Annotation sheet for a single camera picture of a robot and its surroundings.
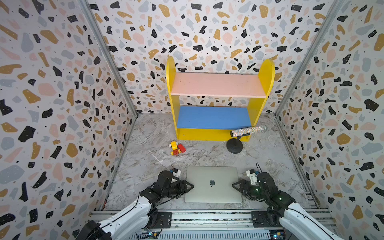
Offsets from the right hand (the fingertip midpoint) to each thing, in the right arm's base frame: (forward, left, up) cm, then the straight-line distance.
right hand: (235, 188), depth 80 cm
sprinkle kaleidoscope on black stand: (+29, -4, -2) cm, 29 cm away
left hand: (-1, +22, +1) cm, 22 cm away
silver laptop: (+3, +12, -2) cm, 12 cm away
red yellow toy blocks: (+24, +34, +2) cm, 42 cm away
